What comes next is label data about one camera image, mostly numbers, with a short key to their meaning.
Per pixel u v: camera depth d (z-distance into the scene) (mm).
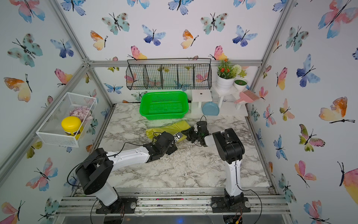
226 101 1234
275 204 755
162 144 674
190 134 916
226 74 887
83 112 690
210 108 1166
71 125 625
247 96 1044
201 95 1071
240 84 1019
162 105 1221
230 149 554
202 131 834
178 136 765
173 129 1003
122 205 724
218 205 735
